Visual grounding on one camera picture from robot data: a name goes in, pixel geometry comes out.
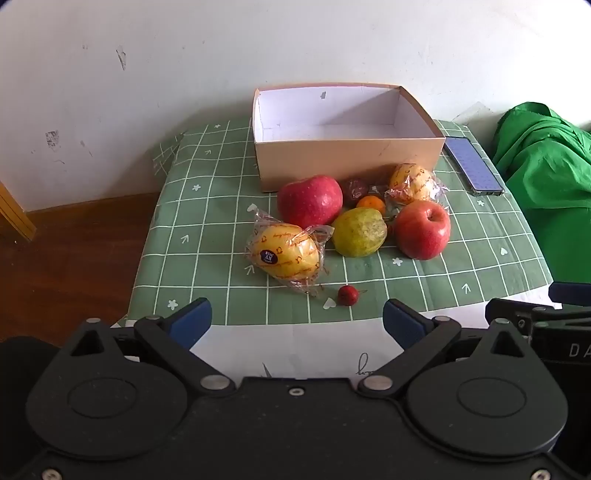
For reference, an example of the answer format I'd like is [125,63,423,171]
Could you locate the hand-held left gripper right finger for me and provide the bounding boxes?
[358,298,539,398]

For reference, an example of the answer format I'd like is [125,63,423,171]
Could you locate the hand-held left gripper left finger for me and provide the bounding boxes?
[60,298,236,398]

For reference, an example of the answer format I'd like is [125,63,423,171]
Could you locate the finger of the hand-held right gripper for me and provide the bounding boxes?
[485,298,591,341]
[549,282,591,305]

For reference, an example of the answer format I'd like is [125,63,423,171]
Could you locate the small red hawthorn berry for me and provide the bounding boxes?
[337,285,368,306]

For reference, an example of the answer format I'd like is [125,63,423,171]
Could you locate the small red apple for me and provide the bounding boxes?
[394,199,452,260]

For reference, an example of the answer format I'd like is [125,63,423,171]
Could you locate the green pear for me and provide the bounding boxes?
[331,208,389,258]

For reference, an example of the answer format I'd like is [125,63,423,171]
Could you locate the small orange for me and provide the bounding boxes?
[356,195,386,217]

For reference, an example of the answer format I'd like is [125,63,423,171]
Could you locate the yellow apple blue sticker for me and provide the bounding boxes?
[244,208,335,298]

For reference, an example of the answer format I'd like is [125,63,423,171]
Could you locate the dark red jujube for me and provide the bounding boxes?
[341,178,370,207]

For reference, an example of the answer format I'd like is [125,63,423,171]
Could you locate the large red apple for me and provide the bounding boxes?
[277,174,345,229]

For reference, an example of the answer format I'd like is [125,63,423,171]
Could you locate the cardboard box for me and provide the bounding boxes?
[252,83,446,193]

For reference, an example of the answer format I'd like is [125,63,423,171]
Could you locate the green checked tablecloth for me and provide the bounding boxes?
[126,117,555,381]

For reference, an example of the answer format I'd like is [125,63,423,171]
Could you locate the bright green cloth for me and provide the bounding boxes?
[492,102,591,284]

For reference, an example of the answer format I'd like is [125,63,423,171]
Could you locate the smartphone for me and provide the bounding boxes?
[443,135,506,197]

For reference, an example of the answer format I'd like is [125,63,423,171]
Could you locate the wooden furniture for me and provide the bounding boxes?
[0,180,38,243]

